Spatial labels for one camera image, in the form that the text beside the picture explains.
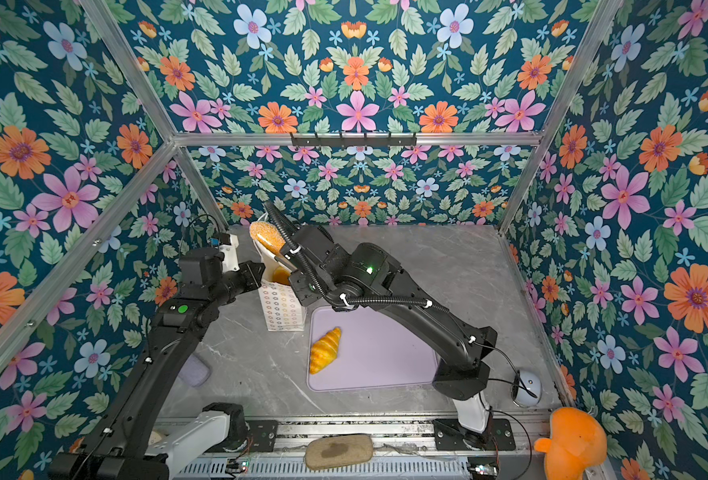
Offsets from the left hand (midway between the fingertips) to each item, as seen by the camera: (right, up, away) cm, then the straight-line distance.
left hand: (266, 257), depth 73 cm
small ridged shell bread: (-5, -6, +25) cm, 27 cm away
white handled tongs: (+4, -1, -8) cm, 9 cm away
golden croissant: (+13, -27, +12) cm, 32 cm away
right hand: (+12, -4, -11) cm, 16 cm away
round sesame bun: (+2, +5, -5) cm, 7 cm away
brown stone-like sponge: (+20, -45, -4) cm, 50 cm away
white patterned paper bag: (+1, -14, +9) cm, 17 cm away
